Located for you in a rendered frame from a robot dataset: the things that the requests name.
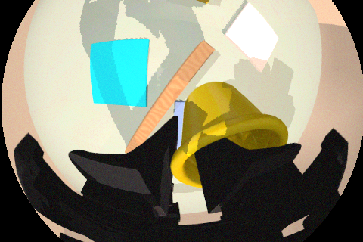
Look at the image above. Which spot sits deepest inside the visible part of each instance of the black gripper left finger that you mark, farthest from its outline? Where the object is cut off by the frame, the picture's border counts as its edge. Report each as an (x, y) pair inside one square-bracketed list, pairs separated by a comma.
[(145, 170)]

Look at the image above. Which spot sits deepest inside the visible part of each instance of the orange flat bar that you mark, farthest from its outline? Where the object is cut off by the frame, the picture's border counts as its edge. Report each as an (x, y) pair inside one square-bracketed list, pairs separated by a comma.
[(172, 90)]

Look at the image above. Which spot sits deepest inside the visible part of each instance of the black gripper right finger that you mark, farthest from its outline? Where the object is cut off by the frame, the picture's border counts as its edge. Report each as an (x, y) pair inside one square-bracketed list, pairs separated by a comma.
[(224, 167)]

